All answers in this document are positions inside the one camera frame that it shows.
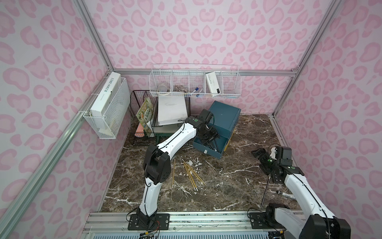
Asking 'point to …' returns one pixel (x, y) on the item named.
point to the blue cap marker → (196, 89)
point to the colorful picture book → (144, 115)
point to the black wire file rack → (139, 136)
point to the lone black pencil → (265, 191)
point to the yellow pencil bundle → (192, 175)
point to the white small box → (213, 82)
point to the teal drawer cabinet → (226, 118)
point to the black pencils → (214, 146)
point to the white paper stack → (171, 109)
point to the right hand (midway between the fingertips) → (254, 155)
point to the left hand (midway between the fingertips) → (219, 137)
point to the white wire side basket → (108, 126)
